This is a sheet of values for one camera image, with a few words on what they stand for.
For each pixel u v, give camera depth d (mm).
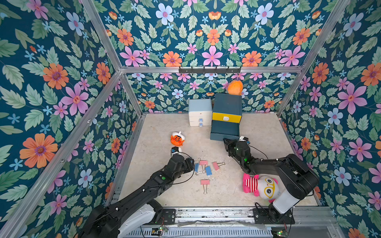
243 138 862
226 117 910
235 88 975
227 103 964
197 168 906
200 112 1009
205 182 858
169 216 735
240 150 695
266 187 761
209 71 930
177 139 985
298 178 472
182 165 639
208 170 930
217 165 913
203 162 930
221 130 954
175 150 741
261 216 734
